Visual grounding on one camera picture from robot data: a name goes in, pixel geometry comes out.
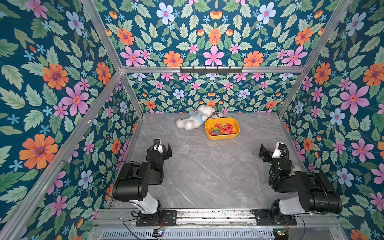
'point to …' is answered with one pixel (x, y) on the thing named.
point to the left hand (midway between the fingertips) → (161, 144)
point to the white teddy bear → (195, 118)
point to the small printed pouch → (217, 114)
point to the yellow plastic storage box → (220, 128)
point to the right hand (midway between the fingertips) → (270, 145)
